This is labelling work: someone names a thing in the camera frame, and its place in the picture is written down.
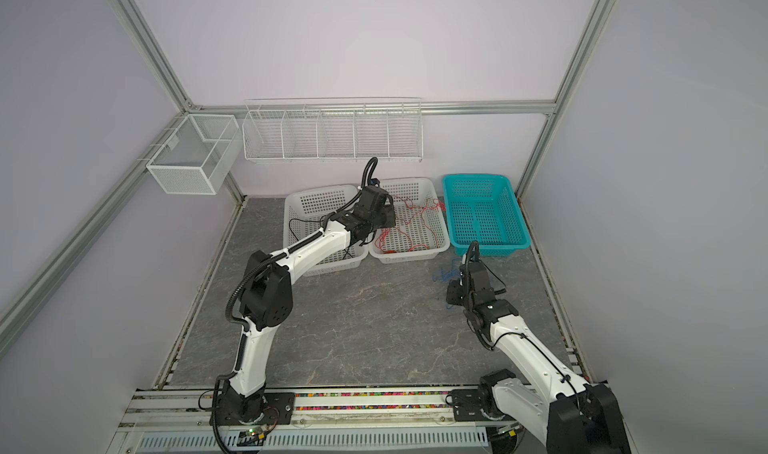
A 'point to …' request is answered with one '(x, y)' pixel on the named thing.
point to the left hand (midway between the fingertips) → (395, 213)
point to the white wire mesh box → (198, 156)
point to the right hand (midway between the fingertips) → (459, 285)
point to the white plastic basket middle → (419, 190)
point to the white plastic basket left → (304, 211)
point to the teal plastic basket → (485, 208)
